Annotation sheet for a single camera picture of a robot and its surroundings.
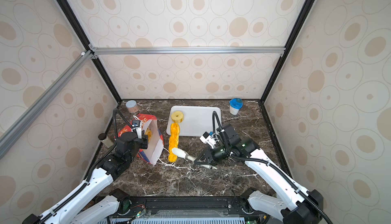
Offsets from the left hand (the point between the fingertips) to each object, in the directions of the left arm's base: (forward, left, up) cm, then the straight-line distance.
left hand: (147, 129), depth 77 cm
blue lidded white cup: (+29, -51, -13) cm, 60 cm away
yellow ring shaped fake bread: (+22, -11, -19) cm, 31 cm away
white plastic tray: (+22, -25, -22) cm, 40 cm away
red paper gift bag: (+5, +1, -3) cm, 6 cm away
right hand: (-18, -26, 0) cm, 31 cm away
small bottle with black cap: (+1, +29, -15) cm, 32 cm away
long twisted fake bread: (-2, -14, 0) cm, 14 cm away
